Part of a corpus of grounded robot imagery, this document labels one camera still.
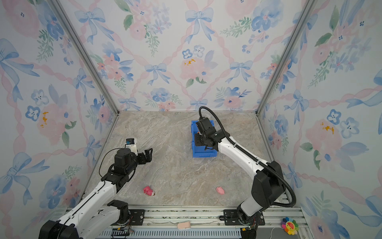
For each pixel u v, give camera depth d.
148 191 0.80
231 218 0.73
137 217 0.74
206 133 0.63
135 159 0.71
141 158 0.75
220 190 0.81
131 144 0.72
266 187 0.43
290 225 0.70
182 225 0.72
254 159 0.46
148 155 0.78
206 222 0.73
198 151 0.97
